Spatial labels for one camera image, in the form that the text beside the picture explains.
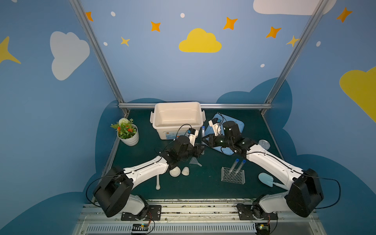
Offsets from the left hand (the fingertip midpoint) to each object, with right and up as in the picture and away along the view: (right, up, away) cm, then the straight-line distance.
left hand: (205, 144), depth 80 cm
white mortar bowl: (-17, -18, +7) cm, 26 cm away
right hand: (-1, +4, -1) cm, 4 cm away
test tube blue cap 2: (+21, -11, 0) cm, 23 cm away
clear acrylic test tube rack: (+17, -20, +5) cm, 26 cm away
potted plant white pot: (-47, 0, +15) cm, 50 cm away
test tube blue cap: (+17, -12, +2) cm, 21 cm away
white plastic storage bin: (-23, +16, +35) cm, 45 cm away
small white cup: (-11, -17, +7) cm, 21 cm away
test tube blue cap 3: (-2, +3, -2) cm, 4 cm away
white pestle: (-27, -24, +2) cm, 36 cm away
